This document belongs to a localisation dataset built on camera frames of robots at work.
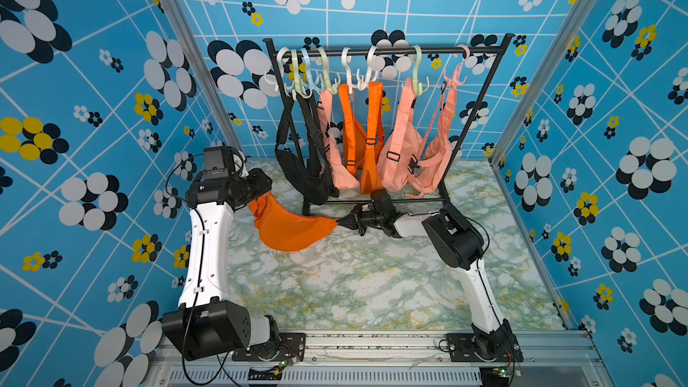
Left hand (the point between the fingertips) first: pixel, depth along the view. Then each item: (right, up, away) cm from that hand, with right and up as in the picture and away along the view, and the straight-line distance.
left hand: (268, 179), depth 76 cm
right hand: (+20, -14, +18) cm, 30 cm away
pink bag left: (+20, +2, +14) cm, 25 cm away
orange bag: (+28, +11, +9) cm, 32 cm away
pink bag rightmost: (+55, +4, +26) cm, 60 cm away
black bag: (+6, +10, +20) cm, 23 cm away
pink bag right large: (+40, +11, +8) cm, 43 cm away
